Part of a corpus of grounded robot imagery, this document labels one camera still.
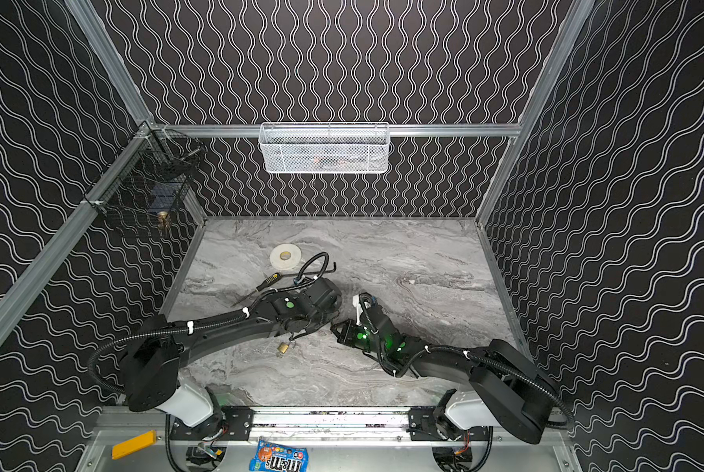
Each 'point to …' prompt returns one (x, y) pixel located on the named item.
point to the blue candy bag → (272, 457)
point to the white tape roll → (285, 265)
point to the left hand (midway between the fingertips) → (347, 314)
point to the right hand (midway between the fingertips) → (331, 329)
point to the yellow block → (134, 444)
